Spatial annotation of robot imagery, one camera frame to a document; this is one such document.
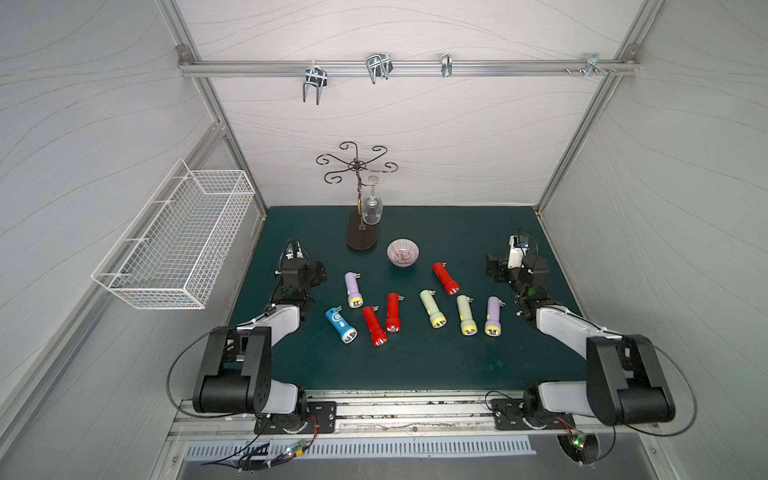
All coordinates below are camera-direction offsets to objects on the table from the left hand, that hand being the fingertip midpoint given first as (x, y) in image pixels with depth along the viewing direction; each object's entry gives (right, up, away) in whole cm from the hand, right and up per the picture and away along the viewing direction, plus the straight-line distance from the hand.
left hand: (303, 263), depth 91 cm
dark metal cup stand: (+15, +8, +20) cm, 26 cm away
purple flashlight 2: (+58, -18, -5) cm, 60 cm away
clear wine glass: (+21, +17, +2) cm, 28 cm away
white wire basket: (-25, +4, -23) cm, 34 cm away
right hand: (+63, +3, -2) cm, 63 cm away
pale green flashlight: (+41, -16, -3) cm, 44 cm away
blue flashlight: (+15, -20, -8) cm, 26 cm away
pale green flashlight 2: (+50, -18, -5) cm, 53 cm away
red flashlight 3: (+47, -7, +3) cm, 48 cm away
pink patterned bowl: (+31, +3, +13) cm, 34 cm away
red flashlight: (+24, -21, -6) cm, 32 cm away
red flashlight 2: (+28, -17, -3) cm, 33 cm away
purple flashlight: (+16, -11, -1) cm, 20 cm away
